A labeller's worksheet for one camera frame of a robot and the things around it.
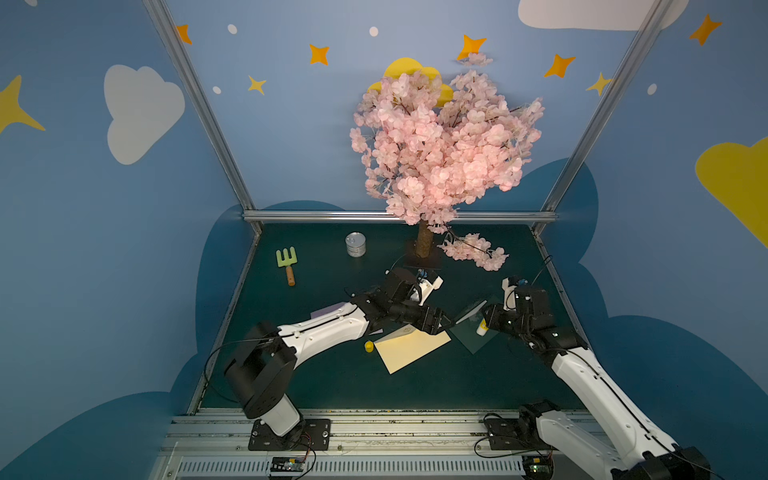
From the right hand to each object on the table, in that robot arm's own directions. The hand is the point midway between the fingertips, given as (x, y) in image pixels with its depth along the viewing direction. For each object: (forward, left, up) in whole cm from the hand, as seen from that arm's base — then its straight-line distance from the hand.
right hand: (490, 307), depth 83 cm
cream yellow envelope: (-7, +23, -14) cm, 27 cm away
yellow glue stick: (-6, +3, -1) cm, 7 cm away
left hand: (-5, +13, +4) cm, 14 cm away
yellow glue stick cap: (-9, +34, -12) cm, 37 cm away
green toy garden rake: (+23, +69, -13) cm, 74 cm away
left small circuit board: (-39, +51, -14) cm, 66 cm away
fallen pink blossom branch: (+14, +6, +10) cm, 18 cm away
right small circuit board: (-35, -11, -17) cm, 40 cm away
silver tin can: (+29, +43, -9) cm, 53 cm away
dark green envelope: (-1, +4, -14) cm, 14 cm away
